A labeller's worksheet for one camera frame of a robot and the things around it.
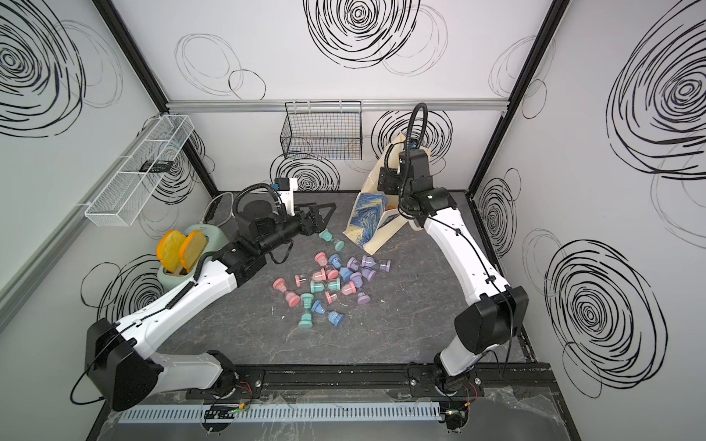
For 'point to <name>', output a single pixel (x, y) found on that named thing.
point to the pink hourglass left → (292, 299)
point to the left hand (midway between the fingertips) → (326, 206)
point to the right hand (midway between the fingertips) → (397, 172)
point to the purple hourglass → (363, 299)
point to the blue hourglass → (335, 318)
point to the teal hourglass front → (306, 316)
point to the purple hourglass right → (387, 266)
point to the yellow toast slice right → (192, 249)
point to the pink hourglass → (321, 258)
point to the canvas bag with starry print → (374, 217)
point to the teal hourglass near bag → (327, 236)
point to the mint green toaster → (216, 241)
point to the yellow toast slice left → (169, 250)
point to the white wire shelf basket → (117, 203)
